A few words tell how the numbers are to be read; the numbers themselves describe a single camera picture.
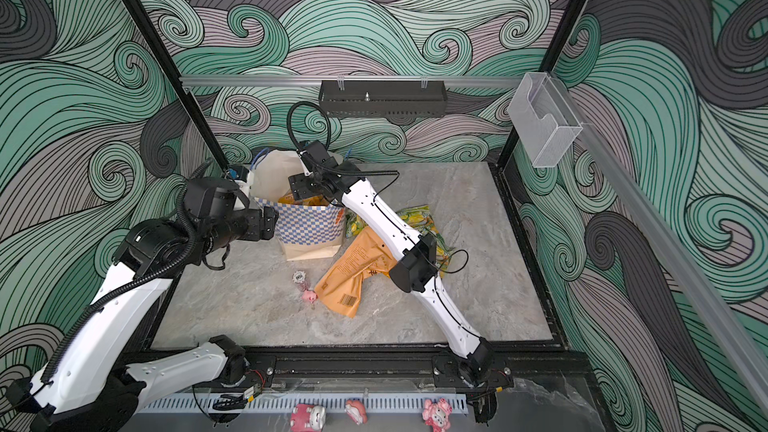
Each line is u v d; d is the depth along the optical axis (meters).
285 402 0.70
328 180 0.60
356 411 0.64
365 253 0.86
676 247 0.52
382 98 0.95
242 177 0.55
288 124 0.66
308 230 0.83
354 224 0.98
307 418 0.62
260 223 0.56
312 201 0.96
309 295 0.83
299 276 0.83
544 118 0.79
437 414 0.65
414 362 0.76
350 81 0.93
